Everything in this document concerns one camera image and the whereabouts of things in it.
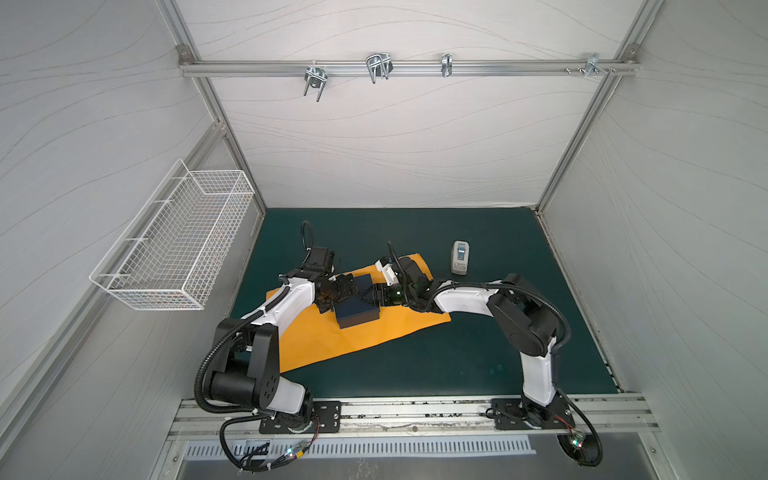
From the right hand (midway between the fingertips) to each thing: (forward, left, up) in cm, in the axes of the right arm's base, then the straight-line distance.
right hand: (365, 296), depth 89 cm
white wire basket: (-5, +43, +26) cm, 51 cm away
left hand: (0, +5, 0) cm, 5 cm away
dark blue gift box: (-5, +2, 0) cm, 5 cm away
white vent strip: (-37, -7, -7) cm, 38 cm away
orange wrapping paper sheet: (-10, +14, -6) cm, 18 cm away
